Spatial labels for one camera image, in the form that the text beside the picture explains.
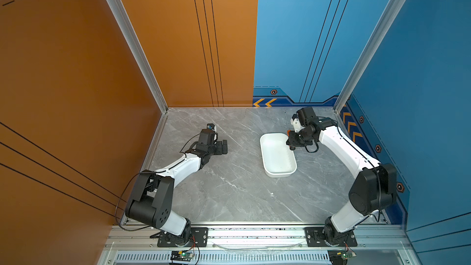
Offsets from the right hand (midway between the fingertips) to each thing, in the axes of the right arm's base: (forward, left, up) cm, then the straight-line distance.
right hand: (291, 141), depth 87 cm
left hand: (+4, +35, -4) cm, 36 cm away
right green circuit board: (-44, -14, -15) cm, 48 cm away
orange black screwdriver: (-1, +3, +8) cm, 8 cm away
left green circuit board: (-44, +47, -15) cm, 66 cm away
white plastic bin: (-1, +4, -15) cm, 16 cm away
